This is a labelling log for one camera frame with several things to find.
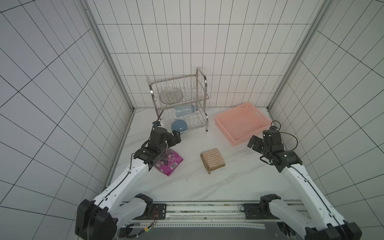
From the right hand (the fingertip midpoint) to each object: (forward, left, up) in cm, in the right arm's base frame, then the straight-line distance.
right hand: (251, 141), depth 79 cm
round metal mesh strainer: (+24, +47, +10) cm, 54 cm away
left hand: (-1, +44, +1) cm, 44 cm away
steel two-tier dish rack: (+16, +40, +12) cm, 45 cm away
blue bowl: (+19, +44, -13) cm, 49 cm away
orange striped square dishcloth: (-5, +20, -16) cm, 26 cm away
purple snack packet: (-9, +46, -12) cm, 49 cm away
